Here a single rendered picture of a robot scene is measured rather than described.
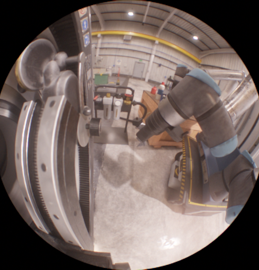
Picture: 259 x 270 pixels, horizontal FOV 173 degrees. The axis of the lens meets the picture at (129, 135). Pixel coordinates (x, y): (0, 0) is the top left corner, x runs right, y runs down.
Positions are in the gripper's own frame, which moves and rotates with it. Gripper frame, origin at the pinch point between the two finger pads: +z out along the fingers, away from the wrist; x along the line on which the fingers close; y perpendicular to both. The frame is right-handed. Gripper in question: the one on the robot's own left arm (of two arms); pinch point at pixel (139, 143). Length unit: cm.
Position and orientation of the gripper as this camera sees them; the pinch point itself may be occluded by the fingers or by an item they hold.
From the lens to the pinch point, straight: 40.9
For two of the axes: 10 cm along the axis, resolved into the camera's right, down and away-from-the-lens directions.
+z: -4.2, 4.2, 8.1
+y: -6.9, -7.3, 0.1
